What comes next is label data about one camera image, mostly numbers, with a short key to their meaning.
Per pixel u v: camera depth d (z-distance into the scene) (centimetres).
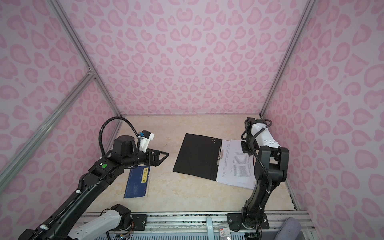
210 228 68
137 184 84
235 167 91
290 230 68
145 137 63
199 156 95
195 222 75
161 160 65
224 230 69
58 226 39
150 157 61
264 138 57
